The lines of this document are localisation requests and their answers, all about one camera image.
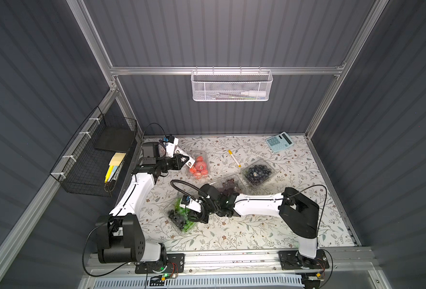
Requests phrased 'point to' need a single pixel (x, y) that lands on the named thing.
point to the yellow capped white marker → (230, 152)
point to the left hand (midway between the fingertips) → (190, 159)
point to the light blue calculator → (280, 142)
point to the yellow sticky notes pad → (115, 162)
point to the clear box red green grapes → (231, 184)
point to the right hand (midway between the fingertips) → (190, 212)
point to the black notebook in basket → (118, 138)
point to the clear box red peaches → (200, 169)
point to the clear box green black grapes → (175, 214)
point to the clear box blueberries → (257, 172)
